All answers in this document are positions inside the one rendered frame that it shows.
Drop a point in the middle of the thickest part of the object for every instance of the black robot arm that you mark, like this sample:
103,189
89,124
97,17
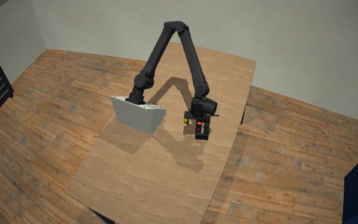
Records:
145,79

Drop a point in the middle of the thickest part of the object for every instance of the black power strip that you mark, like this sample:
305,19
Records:
202,131

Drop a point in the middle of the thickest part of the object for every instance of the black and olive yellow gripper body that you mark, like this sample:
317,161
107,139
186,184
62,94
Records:
198,115

